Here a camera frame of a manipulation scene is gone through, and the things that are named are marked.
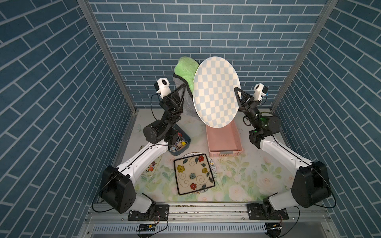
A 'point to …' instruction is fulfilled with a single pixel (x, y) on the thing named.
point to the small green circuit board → (147, 227)
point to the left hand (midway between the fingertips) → (195, 94)
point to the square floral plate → (193, 174)
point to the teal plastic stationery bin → (181, 141)
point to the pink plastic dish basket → (224, 142)
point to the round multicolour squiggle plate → (211, 163)
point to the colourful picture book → (151, 170)
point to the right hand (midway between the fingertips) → (236, 94)
